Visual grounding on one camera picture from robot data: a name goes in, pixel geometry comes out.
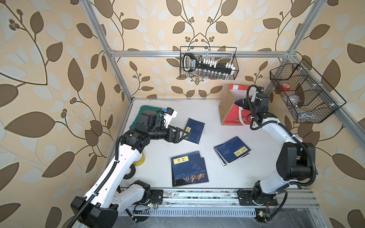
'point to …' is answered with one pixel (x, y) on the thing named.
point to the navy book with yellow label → (195, 128)
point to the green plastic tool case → (144, 108)
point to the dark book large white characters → (188, 169)
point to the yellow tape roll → (141, 161)
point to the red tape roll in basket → (286, 86)
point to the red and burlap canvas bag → (233, 114)
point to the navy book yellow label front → (189, 168)
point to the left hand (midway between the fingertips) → (181, 131)
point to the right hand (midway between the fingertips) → (248, 99)
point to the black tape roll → (131, 174)
